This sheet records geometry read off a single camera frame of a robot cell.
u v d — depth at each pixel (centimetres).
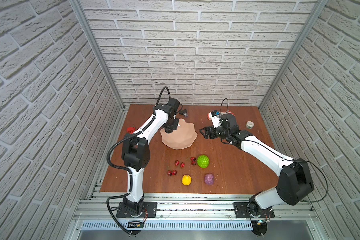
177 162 89
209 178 80
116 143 47
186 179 79
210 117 77
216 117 74
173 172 85
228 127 64
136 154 52
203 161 85
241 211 74
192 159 90
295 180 43
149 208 73
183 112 115
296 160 46
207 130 74
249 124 107
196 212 74
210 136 75
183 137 100
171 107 67
